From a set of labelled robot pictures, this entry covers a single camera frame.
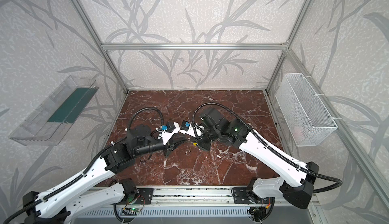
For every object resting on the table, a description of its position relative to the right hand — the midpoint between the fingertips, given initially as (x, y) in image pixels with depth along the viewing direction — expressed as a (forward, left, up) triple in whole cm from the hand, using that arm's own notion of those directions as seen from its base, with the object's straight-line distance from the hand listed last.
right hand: (192, 133), depth 66 cm
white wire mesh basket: (+2, -48, +8) cm, 48 cm away
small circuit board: (-27, +31, -29) cm, 50 cm away
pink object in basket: (+4, -52, -7) cm, 52 cm away
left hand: (-2, +2, +3) cm, 4 cm away
